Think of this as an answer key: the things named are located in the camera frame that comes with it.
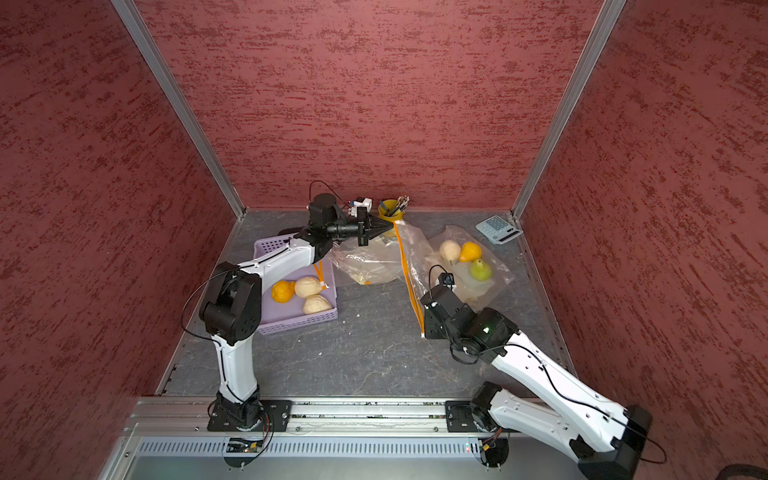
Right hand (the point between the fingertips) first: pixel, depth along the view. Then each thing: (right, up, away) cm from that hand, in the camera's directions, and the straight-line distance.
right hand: (433, 325), depth 74 cm
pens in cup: (-8, +34, +27) cm, 44 cm away
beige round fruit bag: (-37, +7, +18) cm, 42 cm away
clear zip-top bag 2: (+2, +17, +29) cm, 34 cm away
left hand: (-10, +25, +6) cm, 28 cm away
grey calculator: (+31, +26, +39) cm, 56 cm away
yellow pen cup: (-14, +31, +36) cm, 49 cm away
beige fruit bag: (-34, +2, +14) cm, 36 cm away
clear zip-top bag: (-15, +15, +27) cm, 35 cm away
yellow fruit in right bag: (+17, +17, +29) cm, 38 cm away
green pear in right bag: (+19, +11, +23) cm, 32 cm away
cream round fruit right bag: (+10, +18, +28) cm, 35 cm away
